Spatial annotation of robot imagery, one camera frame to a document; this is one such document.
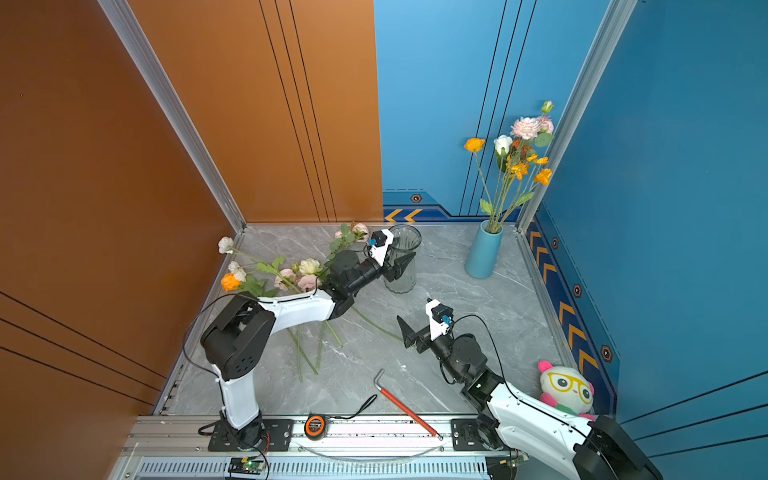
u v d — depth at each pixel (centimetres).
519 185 89
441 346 68
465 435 72
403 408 77
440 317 63
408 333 69
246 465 71
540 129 81
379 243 70
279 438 73
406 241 81
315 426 72
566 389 74
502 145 85
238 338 50
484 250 94
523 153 81
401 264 74
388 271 74
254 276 105
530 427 51
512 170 85
